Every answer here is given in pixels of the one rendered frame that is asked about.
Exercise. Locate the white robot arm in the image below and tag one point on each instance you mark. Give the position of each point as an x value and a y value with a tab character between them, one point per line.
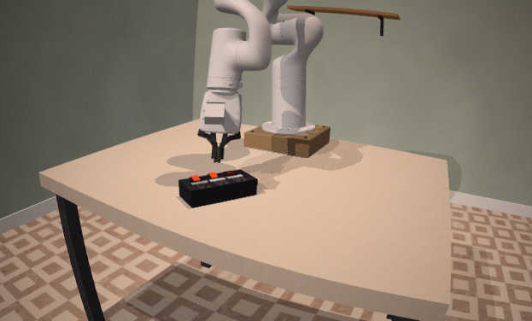
231	55

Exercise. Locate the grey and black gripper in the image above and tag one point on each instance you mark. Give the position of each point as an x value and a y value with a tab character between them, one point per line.
233	113

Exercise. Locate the black power strip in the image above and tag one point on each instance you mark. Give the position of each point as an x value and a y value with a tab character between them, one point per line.
217	187

